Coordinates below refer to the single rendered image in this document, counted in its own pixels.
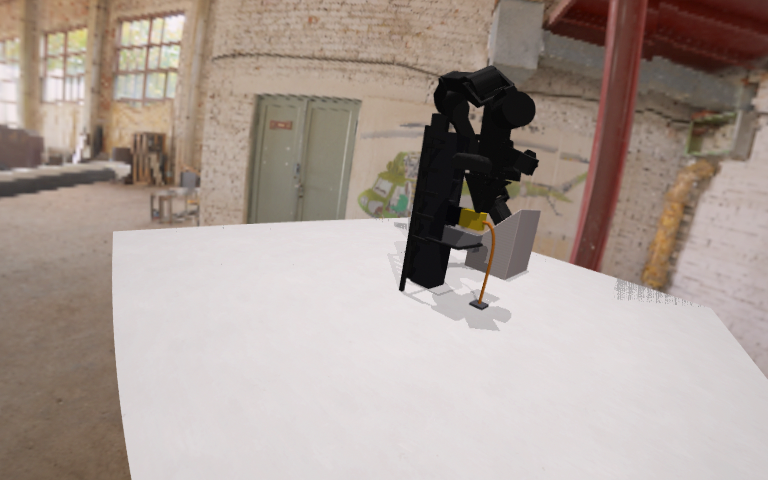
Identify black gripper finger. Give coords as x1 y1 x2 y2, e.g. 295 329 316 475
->
483 179 511 213
462 172 497 213

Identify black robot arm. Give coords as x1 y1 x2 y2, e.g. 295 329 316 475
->
433 65 539 226

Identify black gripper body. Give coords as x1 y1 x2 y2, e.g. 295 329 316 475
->
451 129 521 181

